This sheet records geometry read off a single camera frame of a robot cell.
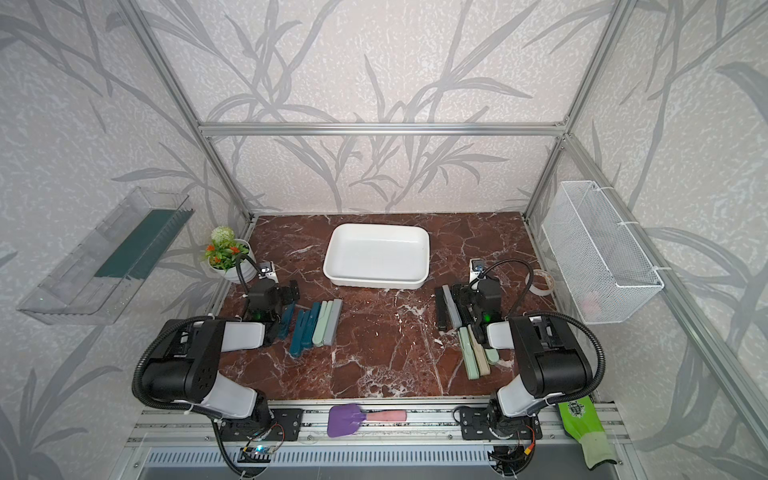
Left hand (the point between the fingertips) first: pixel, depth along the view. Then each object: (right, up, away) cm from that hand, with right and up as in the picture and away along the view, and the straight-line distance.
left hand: (276, 279), depth 94 cm
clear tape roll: (+89, 0, +5) cm, 89 cm away
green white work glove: (+85, -33, -20) cm, 93 cm away
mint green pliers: (+59, -19, -11) cm, 63 cm away
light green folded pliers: (+16, -13, -5) cm, 21 cm away
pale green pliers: (+65, -20, -11) cm, 69 cm away
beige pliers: (+62, -19, -11) cm, 66 cm away
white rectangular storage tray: (+28, +7, +14) cm, 32 cm away
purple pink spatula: (+26, -32, -20) cm, 46 cm away
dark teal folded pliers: (+9, -19, -8) cm, 22 cm away
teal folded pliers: (+12, -14, -5) cm, 19 cm away
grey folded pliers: (+19, -12, -5) cm, 24 cm away
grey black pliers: (+56, -8, -2) cm, 56 cm away
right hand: (+63, +2, +1) cm, 63 cm away
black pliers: (+53, -11, -2) cm, 54 cm away
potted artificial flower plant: (-14, +9, -6) cm, 17 cm away
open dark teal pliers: (+6, -10, -5) cm, 12 cm away
